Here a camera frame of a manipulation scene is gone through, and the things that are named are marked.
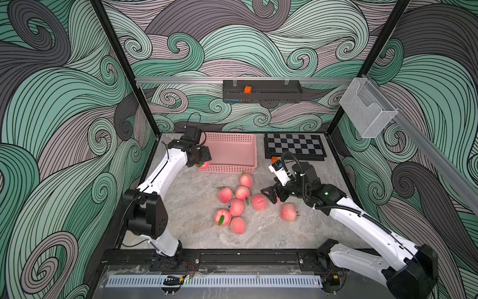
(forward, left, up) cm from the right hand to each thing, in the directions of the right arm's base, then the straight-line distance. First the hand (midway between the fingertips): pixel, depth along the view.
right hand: (271, 184), depth 76 cm
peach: (+10, +29, +1) cm, 30 cm away
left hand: (+15, +30, 0) cm, 34 cm away
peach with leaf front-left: (-10, +21, -12) cm, 26 cm away
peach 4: (+3, +12, -13) cm, 18 cm away
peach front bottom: (-13, +14, -12) cm, 23 cm away
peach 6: (-10, -1, +5) cm, 11 cm away
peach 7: (-8, -8, -12) cm, 17 cm away
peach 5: (-3, +4, -12) cm, 13 cm away
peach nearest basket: (+9, +10, -12) cm, 18 cm away
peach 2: (-5, +15, -12) cm, 20 cm away
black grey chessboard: (+34, -28, -15) cm, 47 cm away
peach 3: (+1, +20, -12) cm, 23 cm away
